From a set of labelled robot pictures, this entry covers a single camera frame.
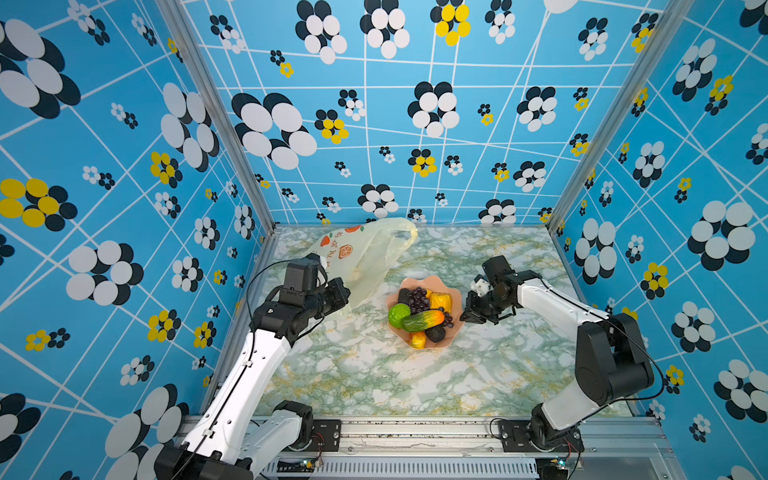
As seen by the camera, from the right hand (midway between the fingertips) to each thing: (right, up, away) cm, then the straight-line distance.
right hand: (462, 317), depth 88 cm
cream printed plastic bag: (-31, +19, 0) cm, 36 cm away
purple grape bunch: (-13, +5, 0) cm, 14 cm away
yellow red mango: (-14, -5, -8) cm, 17 cm away
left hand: (-31, +10, -13) cm, 35 cm away
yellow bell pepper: (-7, +5, +1) cm, 9 cm away
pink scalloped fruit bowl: (-7, +9, +8) cm, 14 cm away
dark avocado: (-9, -3, -5) cm, 11 cm away
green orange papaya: (-13, +1, -6) cm, 14 cm away
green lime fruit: (-20, +2, -3) cm, 20 cm away
